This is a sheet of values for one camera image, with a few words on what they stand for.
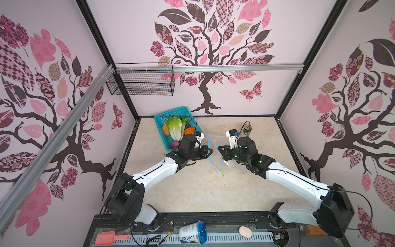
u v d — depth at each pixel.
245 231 0.70
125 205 0.42
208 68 0.95
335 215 0.40
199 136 0.77
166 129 1.04
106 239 0.67
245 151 0.59
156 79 0.95
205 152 0.71
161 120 1.10
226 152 0.67
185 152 0.64
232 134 0.69
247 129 1.00
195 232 0.64
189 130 1.00
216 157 0.77
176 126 1.03
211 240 0.70
